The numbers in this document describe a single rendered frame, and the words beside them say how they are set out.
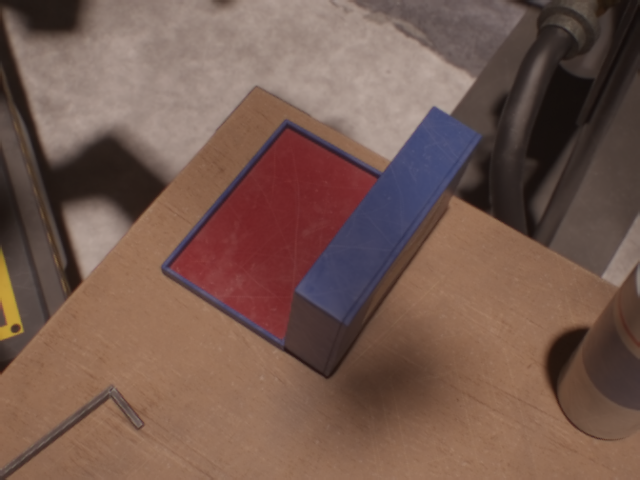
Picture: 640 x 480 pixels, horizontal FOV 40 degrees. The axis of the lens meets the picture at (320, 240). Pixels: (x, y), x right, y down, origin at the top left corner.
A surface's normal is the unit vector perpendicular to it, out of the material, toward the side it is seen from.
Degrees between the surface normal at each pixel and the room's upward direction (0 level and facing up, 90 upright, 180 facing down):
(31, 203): 0
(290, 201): 0
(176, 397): 0
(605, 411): 90
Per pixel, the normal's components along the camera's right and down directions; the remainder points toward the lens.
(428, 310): 0.00, -0.47
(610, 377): -0.78, 0.55
